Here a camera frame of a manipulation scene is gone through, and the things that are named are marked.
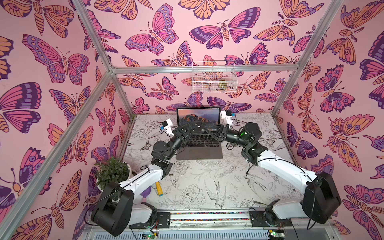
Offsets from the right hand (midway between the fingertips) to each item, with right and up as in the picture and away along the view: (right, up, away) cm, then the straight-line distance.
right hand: (206, 128), depth 65 cm
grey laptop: (+1, -13, +38) cm, 40 cm away
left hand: (-5, +2, +3) cm, 6 cm away
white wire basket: (+9, +33, +41) cm, 53 cm away
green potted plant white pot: (-46, -21, +8) cm, 51 cm away
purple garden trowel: (-33, -36, +17) cm, 52 cm away
